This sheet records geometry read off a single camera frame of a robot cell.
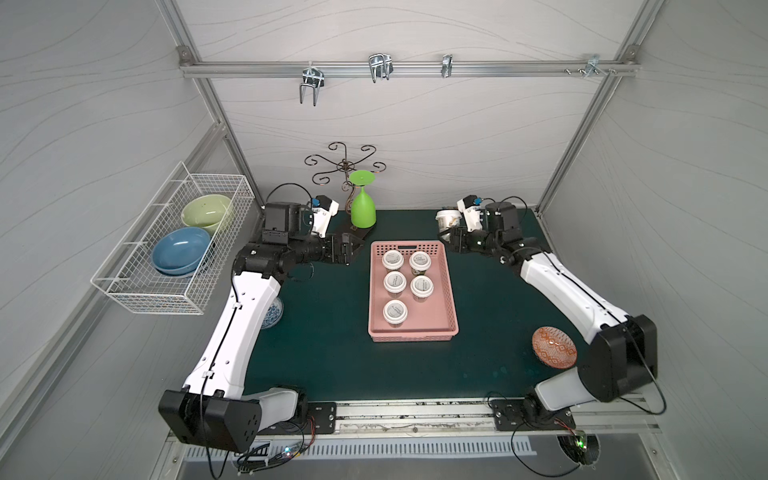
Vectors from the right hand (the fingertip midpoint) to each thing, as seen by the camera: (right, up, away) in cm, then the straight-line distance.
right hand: (447, 231), depth 82 cm
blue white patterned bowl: (-52, -26, +8) cm, 58 cm away
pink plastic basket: (-9, -21, +11) cm, 25 cm away
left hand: (-25, -3, -12) cm, 28 cm away
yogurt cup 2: (-6, -10, +14) cm, 18 cm away
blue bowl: (-63, -5, -17) cm, 65 cm away
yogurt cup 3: (-15, -24, +3) cm, 28 cm away
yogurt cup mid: (-14, -16, +9) cm, 24 cm away
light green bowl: (-62, +5, -9) cm, 63 cm away
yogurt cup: (-15, -9, +14) cm, 23 cm away
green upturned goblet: (-24, +6, +7) cm, 26 cm away
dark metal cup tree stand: (-37, +20, +8) cm, 43 cm away
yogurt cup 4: (0, +3, -4) cm, 5 cm away
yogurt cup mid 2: (-6, -17, +8) cm, 20 cm away
